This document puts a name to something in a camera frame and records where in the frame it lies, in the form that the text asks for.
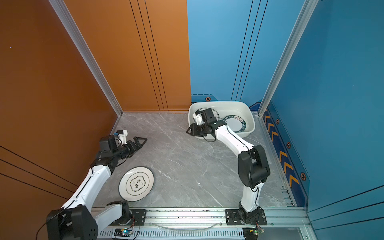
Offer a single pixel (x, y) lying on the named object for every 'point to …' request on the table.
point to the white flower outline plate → (136, 183)
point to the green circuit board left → (123, 232)
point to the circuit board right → (251, 233)
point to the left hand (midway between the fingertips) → (143, 141)
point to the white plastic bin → (225, 108)
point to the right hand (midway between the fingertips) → (188, 131)
